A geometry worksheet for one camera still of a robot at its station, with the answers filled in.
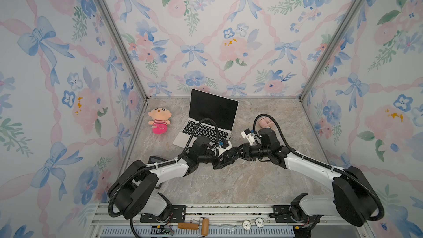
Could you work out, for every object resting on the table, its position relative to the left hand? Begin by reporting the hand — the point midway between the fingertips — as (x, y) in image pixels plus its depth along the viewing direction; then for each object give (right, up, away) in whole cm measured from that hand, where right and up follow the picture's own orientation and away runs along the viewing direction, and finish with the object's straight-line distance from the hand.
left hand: (231, 155), depth 80 cm
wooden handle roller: (-13, -28, -10) cm, 33 cm away
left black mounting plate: (-26, -25, -6) cm, 36 cm away
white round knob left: (+6, -28, -9) cm, 30 cm away
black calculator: (-41, -4, +7) cm, 42 cm away
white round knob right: (+11, -27, -9) cm, 30 cm away
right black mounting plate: (+22, -24, -7) cm, 34 cm away
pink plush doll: (-42, +18, +21) cm, 50 cm away
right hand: (+1, +1, -2) cm, 2 cm away
